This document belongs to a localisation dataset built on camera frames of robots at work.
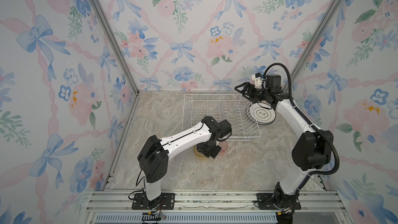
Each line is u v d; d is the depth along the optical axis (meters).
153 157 0.44
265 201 0.72
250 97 0.77
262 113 1.04
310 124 0.50
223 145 0.69
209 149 0.66
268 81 0.70
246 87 0.76
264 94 0.73
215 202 0.76
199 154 0.72
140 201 0.73
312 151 0.47
